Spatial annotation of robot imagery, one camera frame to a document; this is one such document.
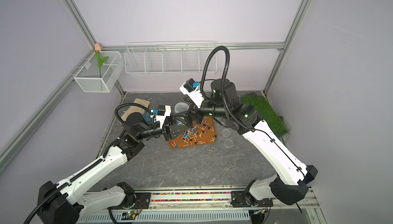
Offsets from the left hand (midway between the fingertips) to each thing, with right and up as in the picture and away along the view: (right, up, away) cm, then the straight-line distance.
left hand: (187, 123), depth 63 cm
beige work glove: (-44, +5, +50) cm, 66 cm away
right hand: (-2, +7, -6) cm, 10 cm away
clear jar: (-3, 0, -3) cm, 5 cm away
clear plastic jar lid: (+22, -10, +36) cm, 43 cm away
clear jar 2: (+23, -16, +30) cm, 41 cm away
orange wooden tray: (+8, -10, +34) cm, 36 cm away
